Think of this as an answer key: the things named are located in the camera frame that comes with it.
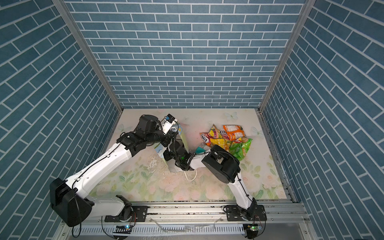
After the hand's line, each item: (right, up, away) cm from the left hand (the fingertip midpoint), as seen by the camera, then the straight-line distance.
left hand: (176, 133), depth 77 cm
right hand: (-11, -9, +16) cm, 22 cm away
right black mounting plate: (+29, -40, -3) cm, 50 cm away
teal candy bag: (+14, -11, +17) cm, 25 cm away
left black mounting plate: (-18, -40, -3) cm, 44 cm away
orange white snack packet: (+37, -2, +25) cm, 44 cm away
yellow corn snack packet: (+26, -7, +16) cm, 31 cm away
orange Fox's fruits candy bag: (+29, -3, +25) cm, 39 cm away
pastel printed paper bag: (-6, -5, -8) cm, 11 cm away
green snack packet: (+35, -10, +7) cm, 37 cm away
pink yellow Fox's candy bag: (+22, -1, +22) cm, 31 cm away
